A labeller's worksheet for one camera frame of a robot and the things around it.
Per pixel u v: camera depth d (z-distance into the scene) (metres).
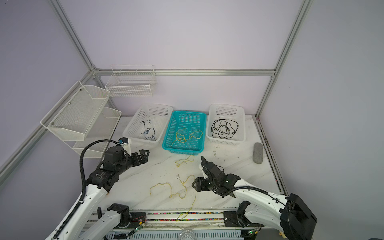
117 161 0.58
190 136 1.06
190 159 0.96
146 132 1.07
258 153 0.96
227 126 1.07
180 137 1.07
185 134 1.11
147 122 1.14
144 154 0.71
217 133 1.05
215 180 0.61
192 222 0.74
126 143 0.67
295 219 0.40
